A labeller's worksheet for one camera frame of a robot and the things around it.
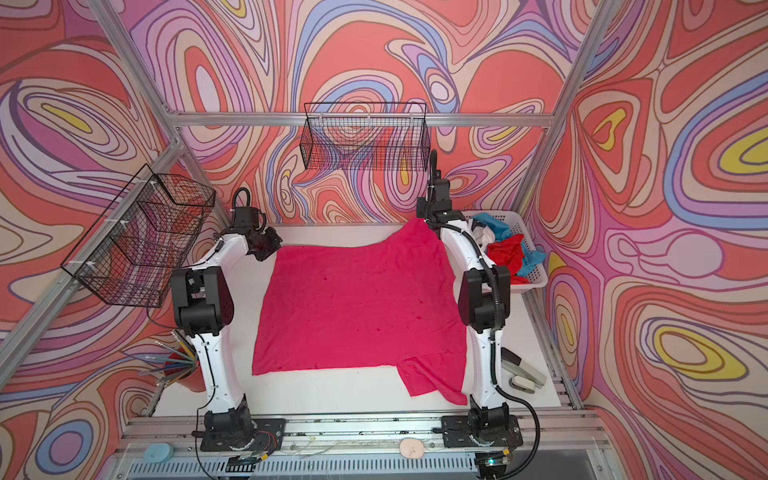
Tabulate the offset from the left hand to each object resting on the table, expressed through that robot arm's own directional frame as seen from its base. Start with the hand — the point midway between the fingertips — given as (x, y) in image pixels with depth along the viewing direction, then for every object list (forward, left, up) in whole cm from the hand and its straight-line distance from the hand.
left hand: (286, 239), depth 104 cm
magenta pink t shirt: (-22, -37, -7) cm, 44 cm away
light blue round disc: (-62, +19, -7) cm, 65 cm away
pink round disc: (-62, -42, -7) cm, 75 cm away
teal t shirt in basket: (+5, -78, -1) cm, 78 cm away
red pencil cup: (-44, +18, -1) cm, 47 cm away
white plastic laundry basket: (-16, -85, -1) cm, 86 cm away
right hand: (+6, -51, +10) cm, 52 cm away
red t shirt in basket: (-7, -77, 0) cm, 77 cm away
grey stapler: (-46, -74, -7) cm, 87 cm away
